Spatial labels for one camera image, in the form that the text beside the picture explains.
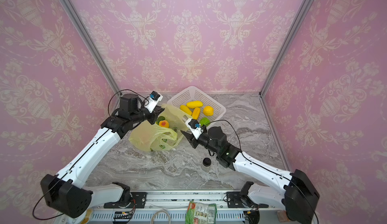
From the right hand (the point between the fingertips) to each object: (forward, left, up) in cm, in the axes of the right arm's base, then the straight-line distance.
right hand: (186, 126), depth 71 cm
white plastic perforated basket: (+42, -5, -19) cm, 46 cm away
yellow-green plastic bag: (+1, +12, -8) cm, 14 cm away
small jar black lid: (-12, -9, -17) cm, 23 cm away
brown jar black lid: (-35, -41, -22) cm, 58 cm away
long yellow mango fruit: (+33, -4, -22) cm, 40 cm away
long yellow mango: (+28, +2, -22) cm, 36 cm away
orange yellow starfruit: (+24, -5, -21) cm, 33 cm away
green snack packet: (-32, -5, -24) cm, 40 cm away
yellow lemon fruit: (+25, -14, -20) cm, 35 cm away
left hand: (+10, +12, +3) cm, 15 cm away
